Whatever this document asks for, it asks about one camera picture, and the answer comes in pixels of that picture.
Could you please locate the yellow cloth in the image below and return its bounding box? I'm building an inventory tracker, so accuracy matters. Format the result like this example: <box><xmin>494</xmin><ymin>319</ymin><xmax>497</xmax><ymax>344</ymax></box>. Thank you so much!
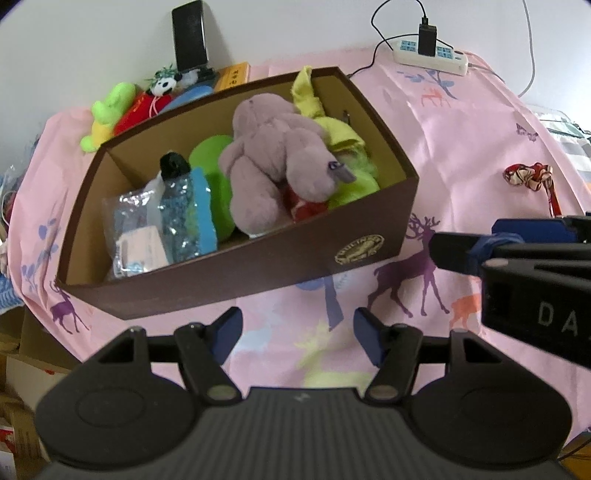
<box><xmin>291</xmin><ymin>67</ymin><xmax>368</xmax><ymax>155</ymax></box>

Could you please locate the panda plush toy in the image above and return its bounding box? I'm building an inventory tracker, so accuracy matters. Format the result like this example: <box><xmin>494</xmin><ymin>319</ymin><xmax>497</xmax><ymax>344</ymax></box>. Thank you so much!
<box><xmin>145</xmin><ymin>65</ymin><xmax>197</xmax><ymax>97</ymax></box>

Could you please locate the black phone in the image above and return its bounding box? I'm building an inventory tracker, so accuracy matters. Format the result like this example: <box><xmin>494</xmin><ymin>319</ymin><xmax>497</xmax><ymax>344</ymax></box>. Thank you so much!
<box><xmin>172</xmin><ymin>0</ymin><xmax>208</xmax><ymax>72</ymax></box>

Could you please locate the red patterned cloth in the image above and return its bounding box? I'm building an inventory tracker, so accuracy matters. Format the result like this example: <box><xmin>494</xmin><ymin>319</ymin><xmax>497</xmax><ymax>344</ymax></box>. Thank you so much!
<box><xmin>284</xmin><ymin>185</ymin><xmax>328</xmax><ymax>222</ymax></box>

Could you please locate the blue scrubbing sponge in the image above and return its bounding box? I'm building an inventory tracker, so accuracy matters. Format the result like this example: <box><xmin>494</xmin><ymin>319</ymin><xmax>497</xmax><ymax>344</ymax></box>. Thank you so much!
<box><xmin>159</xmin><ymin>167</ymin><xmax>219</xmax><ymax>263</ymax></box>

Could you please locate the red patterned scrunchie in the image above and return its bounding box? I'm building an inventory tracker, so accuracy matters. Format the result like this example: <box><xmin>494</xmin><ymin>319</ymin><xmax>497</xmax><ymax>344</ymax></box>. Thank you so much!
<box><xmin>503</xmin><ymin>161</ymin><xmax>564</xmax><ymax>217</ymax></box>

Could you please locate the cardboard carton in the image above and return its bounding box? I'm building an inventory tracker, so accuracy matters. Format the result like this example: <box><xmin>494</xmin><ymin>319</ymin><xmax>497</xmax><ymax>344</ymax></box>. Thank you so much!
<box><xmin>0</xmin><ymin>307</ymin><xmax>79</xmax><ymax>480</ymax></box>

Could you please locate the grey and orange striped cloth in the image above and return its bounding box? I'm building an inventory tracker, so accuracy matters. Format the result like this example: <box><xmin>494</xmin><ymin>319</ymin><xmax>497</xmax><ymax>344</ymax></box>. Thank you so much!
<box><xmin>551</xmin><ymin>131</ymin><xmax>591</xmax><ymax>185</ymax></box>

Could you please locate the green plush toy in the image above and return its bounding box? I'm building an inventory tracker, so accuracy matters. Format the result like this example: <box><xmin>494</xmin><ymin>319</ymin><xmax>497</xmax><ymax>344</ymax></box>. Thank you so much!
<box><xmin>188</xmin><ymin>134</ymin><xmax>241</xmax><ymax>243</ymax></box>

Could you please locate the grey power strip cable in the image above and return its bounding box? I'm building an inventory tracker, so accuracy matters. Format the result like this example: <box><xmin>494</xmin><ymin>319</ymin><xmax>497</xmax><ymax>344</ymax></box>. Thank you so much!
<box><xmin>466</xmin><ymin>0</ymin><xmax>536</xmax><ymax>97</ymax></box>

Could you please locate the pink deer-print blanket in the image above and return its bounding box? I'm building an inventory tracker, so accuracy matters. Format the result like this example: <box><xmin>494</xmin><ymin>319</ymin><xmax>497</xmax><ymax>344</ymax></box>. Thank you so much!
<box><xmin>9</xmin><ymin>46</ymin><xmax>591</xmax><ymax>435</ymax></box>

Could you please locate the black charger cable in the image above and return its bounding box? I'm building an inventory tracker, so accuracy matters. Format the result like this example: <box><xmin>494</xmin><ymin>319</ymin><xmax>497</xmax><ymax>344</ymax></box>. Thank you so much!
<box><xmin>344</xmin><ymin>0</ymin><xmax>428</xmax><ymax>79</ymax></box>

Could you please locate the red plush toy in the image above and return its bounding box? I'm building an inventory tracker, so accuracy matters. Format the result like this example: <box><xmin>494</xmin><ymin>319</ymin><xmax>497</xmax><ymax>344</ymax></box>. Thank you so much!
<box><xmin>113</xmin><ymin>90</ymin><xmax>178</xmax><ymax>137</ymax></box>

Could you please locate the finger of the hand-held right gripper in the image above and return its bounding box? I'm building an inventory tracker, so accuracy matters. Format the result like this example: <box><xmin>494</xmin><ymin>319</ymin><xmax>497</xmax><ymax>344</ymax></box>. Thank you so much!
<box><xmin>491</xmin><ymin>215</ymin><xmax>591</xmax><ymax>244</ymax></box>
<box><xmin>428</xmin><ymin>232</ymin><xmax>591</xmax><ymax>275</ymax></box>

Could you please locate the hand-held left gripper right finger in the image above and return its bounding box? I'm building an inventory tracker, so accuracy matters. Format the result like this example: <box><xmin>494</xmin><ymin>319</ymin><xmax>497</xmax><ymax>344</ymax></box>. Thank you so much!
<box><xmin>352</xmin><ymin>306</ymin><xmax>509</xmax><ymax>403</ymax></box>

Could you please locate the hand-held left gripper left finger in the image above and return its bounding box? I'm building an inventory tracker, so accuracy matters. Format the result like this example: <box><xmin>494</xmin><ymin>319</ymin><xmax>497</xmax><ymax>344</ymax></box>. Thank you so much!
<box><xmin>90</xmin><ymin>306</ymin><xmax>244</xmax><ymax>403</ymax></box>

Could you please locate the blue plush toy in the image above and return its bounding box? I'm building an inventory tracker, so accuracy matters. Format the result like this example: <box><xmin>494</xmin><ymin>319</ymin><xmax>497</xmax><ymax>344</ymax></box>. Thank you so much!
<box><xmin>161</xmin><ymin>84</ymin><xmax>215</xmax><ymax>114</ymax></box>

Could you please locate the black phone stand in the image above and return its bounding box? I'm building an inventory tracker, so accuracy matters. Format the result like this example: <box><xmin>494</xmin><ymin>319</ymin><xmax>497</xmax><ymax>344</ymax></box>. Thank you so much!
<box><xmin>182</xmin><ymin>67</ymin><xmax>219</xmax><ymax>85</ymax></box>

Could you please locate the clear plastic packet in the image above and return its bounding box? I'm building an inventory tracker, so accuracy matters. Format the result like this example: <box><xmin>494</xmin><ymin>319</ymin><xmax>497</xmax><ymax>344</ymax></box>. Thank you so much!
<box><xmin>102</xmin><ymin>187</ymin><xmax>171</xmax><ymax>280</ymax></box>

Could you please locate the brown cardboard box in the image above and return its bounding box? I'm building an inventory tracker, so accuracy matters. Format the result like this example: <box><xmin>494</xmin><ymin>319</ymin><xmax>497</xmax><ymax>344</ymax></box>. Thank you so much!
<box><xmin>55</xmin><ymin>66</ymin><xmax>420</xmax><ymax>321</ymax></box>

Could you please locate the clear plastic bag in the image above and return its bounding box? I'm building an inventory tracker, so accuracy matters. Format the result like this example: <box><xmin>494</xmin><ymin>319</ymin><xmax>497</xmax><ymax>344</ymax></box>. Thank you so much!
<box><xmin>526</xmin><ymin>104</ymin><xmax>591</xmax><ymax>139</ymax></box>

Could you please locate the lime green bath pouf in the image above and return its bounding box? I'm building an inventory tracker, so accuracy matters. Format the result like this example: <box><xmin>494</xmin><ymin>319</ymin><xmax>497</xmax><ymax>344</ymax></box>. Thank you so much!
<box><xmin>323</xmin><ymin>148</ymin><xmax>382</xmax><ymax>208</ymax></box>

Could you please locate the black-capped bottle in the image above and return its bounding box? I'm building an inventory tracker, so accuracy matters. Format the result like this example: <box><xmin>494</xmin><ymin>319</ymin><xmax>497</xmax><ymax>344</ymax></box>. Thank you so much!
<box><xmin>148</xmin><ymin>151</ymin><xmax>191</xmax><ymax>195</ymax></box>

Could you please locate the blue knitted cloth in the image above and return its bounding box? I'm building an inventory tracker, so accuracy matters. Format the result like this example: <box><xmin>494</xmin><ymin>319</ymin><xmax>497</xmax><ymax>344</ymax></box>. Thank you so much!
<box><xmin>0</xmin><ymin>272</ymin><xmax>21</xmax><ymax>317</ymax></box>

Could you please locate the black charger plug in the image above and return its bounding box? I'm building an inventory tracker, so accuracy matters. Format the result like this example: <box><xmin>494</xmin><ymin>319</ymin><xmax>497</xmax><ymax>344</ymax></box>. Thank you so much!
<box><xmin>418</xmin><ymin>16</ymin><xmax>438</xmax><ymax>57</ymax></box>

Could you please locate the purple plush bear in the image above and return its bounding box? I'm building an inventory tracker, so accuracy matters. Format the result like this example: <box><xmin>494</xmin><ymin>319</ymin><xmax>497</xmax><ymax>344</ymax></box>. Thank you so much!
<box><xmin>218</xmin><ymin>93</ymin><xmax>357</xmax><ymax>234</ymax></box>

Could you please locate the lime green frog plush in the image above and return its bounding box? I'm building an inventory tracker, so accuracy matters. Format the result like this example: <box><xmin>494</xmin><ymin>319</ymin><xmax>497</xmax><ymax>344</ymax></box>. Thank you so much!
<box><xmin>81</xmin><ymin>82</ymin><xmax>137</xmax><ymax>153</ymax></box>

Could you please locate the yellow flat box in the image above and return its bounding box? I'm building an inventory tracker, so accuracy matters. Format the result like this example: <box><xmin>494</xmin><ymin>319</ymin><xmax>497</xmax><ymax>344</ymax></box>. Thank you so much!
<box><xmin>213</xmin><ymin>63</ymin><xmax>252</xmax><ymax>93</ymax></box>

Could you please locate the white power strip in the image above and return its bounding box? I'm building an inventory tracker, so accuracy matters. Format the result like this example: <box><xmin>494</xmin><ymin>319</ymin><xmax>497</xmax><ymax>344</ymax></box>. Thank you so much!
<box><xmin>392</xmin><ymin>38</ymin><xmax>469</xmax><ymax>77</ymax></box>

